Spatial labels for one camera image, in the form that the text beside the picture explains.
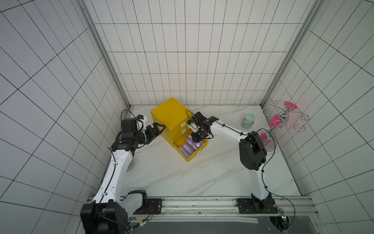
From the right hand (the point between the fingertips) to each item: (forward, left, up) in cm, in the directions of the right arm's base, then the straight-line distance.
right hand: (195, 135), depth 95 cm
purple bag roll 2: (-8, +4, -2) cm, 10 cm away
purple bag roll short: (-7, -3, +1) cm, 8 cm away
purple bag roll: (-11, +7, -2) cm, 13 cm away
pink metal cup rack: (+1, -47, +17) cm, 50 cm away
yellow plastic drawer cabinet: (0, +14, +17) cm, 22 cm away
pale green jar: (+14, -37, -1) cm, 40 cm away
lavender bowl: (-34, +23, +30) cm, 51 cm away
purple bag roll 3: (-6, +2, -1) cm, 6 cm away
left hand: (-10, +19, +17) cm, 27 cm away
